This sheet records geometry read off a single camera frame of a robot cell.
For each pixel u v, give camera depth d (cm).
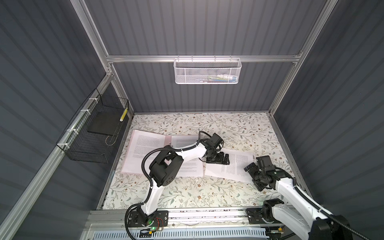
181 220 73
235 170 89
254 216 73
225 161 81
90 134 73
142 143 97
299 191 50
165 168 54
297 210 49
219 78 92
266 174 64
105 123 78
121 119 80
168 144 100
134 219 73
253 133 108
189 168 91
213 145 75
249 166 81
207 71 111
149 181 54
